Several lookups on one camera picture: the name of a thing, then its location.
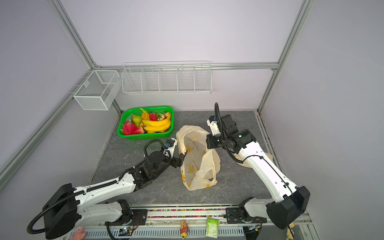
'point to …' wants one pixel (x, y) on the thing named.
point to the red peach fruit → (139, 130)
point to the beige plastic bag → (201, 165)
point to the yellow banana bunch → (152, 126)
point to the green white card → (212, 227)
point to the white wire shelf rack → (169, 77)
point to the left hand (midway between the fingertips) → (181, 149)
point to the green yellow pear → (137, 120)
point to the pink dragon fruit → (129, 129)
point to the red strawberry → (153, 117)
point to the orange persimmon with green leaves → (166, 114)
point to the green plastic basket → (135, 111)
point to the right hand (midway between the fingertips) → (207, 141)
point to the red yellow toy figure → (184, 229)
